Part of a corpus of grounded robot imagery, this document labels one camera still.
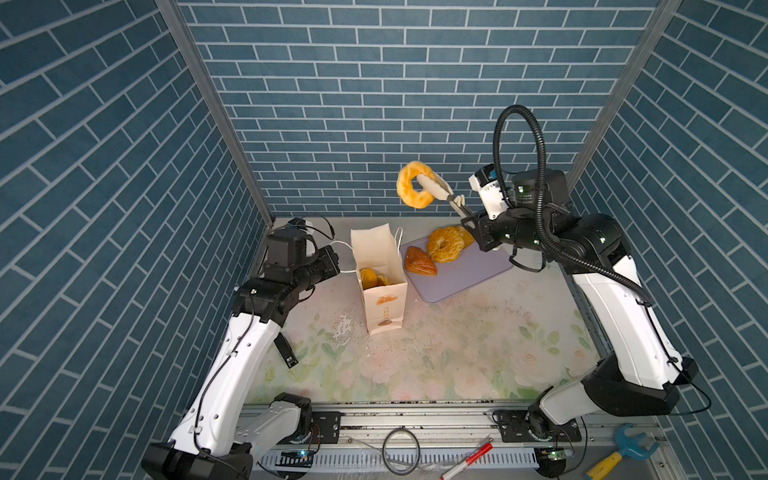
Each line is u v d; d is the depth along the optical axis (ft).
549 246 1.30
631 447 2.29
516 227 1.70
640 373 1.26
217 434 1.22
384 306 2.52
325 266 2.03
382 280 3.10
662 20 2.37
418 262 3.34
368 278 2.91
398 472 2.22
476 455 2.27
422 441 2.41
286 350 2.76
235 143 3.16
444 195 2.10
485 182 1.65
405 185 2.12
